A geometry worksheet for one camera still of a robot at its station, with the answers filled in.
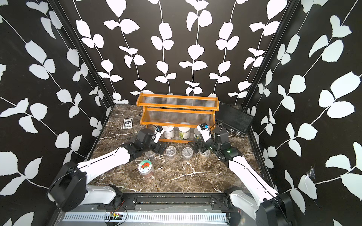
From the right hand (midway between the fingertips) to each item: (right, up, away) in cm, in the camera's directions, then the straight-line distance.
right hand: (194, 136), depth 79 cm
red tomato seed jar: (-28, -18, -1) cm, 33 cm away
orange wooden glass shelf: (-22, +17, +39) cm, 48 cm away
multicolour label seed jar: (+3, -1, +15) cm, 16 cm away
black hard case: (+32, +11, +29) cm, 45 cm away
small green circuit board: (-40, -41, -7) cm, 58 cm away
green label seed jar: (-6, +1, +14) cm, 15 cm away
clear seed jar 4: (+7, -12, +7) cm, 16 cm away
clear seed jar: (-27, -12, +7) cm, 30 cm away
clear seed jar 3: (-4, -12, +9) cm, 15 cm away
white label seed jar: (-16, +1, +14) cm, 21 cm away
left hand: (-19, -2, +8) cm, 21 cm away
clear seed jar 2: (-14, -11, +9) cm, 20 cm away
